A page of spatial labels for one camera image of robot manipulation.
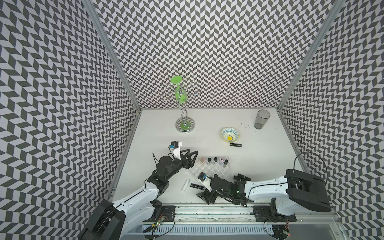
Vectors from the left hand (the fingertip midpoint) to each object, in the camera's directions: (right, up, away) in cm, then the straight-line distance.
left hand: (194, 152), depth 80 cm
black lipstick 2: (+26, +2, +17) cm, 31 cm away
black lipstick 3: (+28, -15, +3) cm, 32 cm away
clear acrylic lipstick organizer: (+10, -10, +9) cm, 17 cm away
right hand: (+4, -20, -1) cm, 21 cm away
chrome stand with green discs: (-7, +35, +5) cm, 36 cm away
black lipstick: (+8, -5, +5) cm, 11 cm away
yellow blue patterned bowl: (+24, +8, +22) cm, 34 cm away
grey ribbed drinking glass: (+44, +20, +17) cm, 52 cm away
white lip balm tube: (-4, -17, +3) cm, 17 cm away
